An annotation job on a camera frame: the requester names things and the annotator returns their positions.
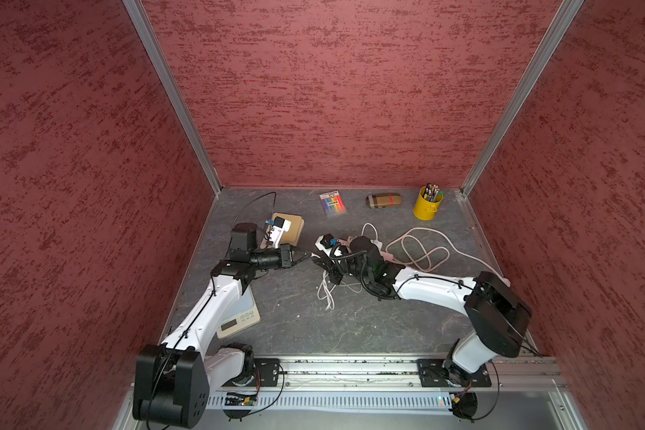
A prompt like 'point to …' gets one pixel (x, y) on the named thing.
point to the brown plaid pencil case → (380, 200)
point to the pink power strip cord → (453, 245)
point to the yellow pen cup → (425, 210)
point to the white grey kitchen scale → (242, 314)
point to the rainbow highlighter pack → (331, 202)
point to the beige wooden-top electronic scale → (291, 237)
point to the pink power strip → (387, 256)
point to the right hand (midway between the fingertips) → (316, 264)
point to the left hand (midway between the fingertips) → (309, 260)
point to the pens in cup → (432, 192)
